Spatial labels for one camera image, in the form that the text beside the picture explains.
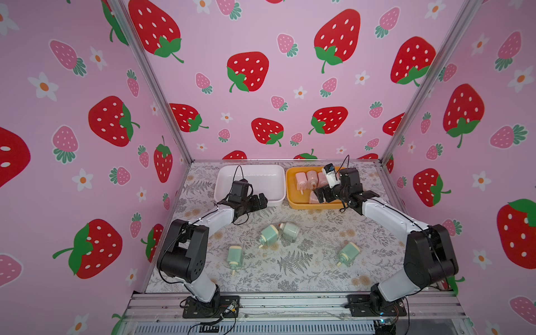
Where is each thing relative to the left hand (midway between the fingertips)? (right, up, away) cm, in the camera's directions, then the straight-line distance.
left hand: (261, 201), depth 95 cm
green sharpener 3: (-9, -20, -16) cm, 27 cm away
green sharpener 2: (+13, -12, -9) cm, 20 cm away
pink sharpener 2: (+25, +10, +9) cm, 29 cm away
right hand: (+32, +8, -4) cm, 33 cm away
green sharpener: (+4, -13, -10) cm, 17 cm away
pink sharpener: (+20, +9, +8) cm, 23 cm away
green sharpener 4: (+35, -19, -15) cm, 43 cm away
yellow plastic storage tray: (+20, -1, +8) cm, 21 cm away
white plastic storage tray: (+3, +10, +19) cm, 22 cm away
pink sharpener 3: (+24, +2, 0) cm, 24 cm away
